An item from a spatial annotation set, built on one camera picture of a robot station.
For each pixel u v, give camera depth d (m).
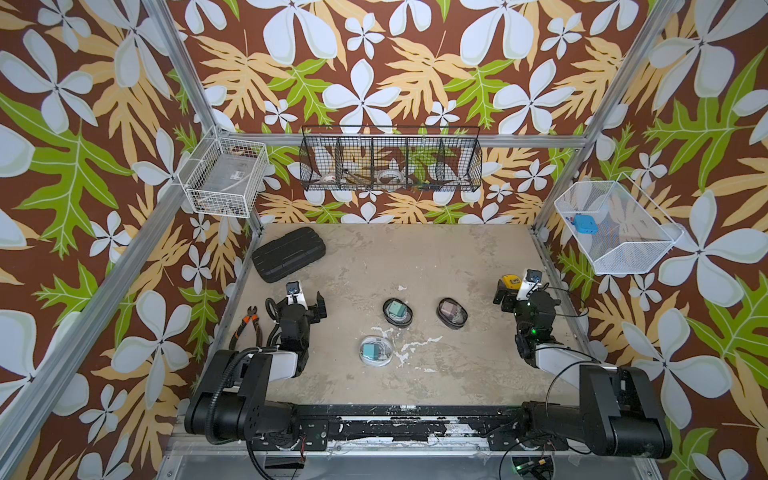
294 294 0.76
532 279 0.75
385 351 0.88
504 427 0.75
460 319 0.94
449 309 0.95
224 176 0.86
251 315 0.96
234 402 0.44
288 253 1.05
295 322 0.68
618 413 0.43
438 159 1.00
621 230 0.82
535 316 0.67
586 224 0.86
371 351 0.86
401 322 0.93
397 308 0.95
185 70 0.77
